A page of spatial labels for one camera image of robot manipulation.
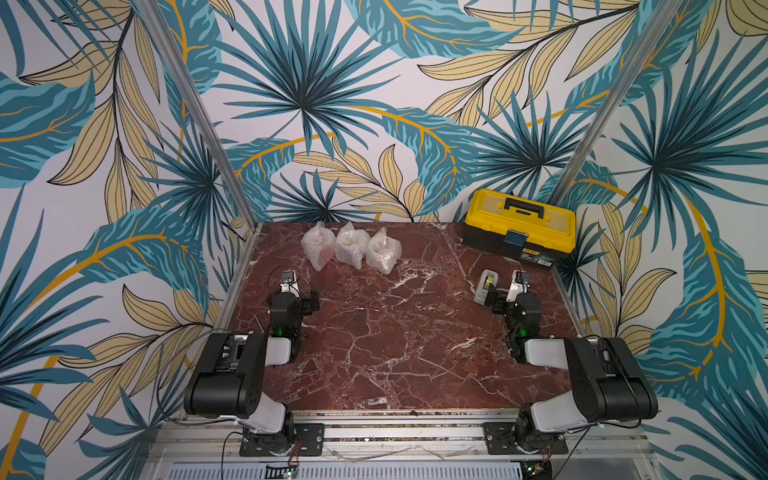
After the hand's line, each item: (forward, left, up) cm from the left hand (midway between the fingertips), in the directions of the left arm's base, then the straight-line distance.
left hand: (297, 289), depth 93 cm
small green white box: (+7, -61, -2) cm, 61 cm away
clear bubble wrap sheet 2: (+16, -16, +3) cm, 23 cm away
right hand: (+1, -66, +2) cm, 66 cm away
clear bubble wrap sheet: (+17, -4, +1) cm, 18 cm away
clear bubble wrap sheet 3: (+14, -27, +2) cm, 30 cm away
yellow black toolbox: (+20, -73, +9) cm, 77 cm away
